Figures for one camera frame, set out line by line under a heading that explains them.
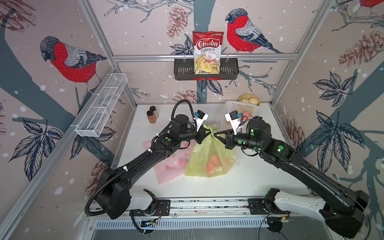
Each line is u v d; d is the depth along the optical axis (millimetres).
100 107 771
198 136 672
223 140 629
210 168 815
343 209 382
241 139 554
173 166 880
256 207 728
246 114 1063
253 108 1070
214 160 816
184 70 944
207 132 693
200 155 723
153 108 1061
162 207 733
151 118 1061
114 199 398
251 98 1193
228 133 581
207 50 853
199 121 647
